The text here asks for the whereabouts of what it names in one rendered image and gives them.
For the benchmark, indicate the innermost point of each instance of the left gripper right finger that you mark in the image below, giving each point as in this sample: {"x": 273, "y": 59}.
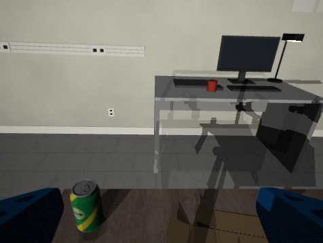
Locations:
{"x": 288, "y": 217}

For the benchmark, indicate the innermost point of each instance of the green drink can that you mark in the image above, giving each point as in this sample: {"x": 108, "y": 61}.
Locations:
{"x": 87, "y": 205}

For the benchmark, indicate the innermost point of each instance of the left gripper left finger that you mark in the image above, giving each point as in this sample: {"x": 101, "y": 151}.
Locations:
{"x": 31, "y": 217}

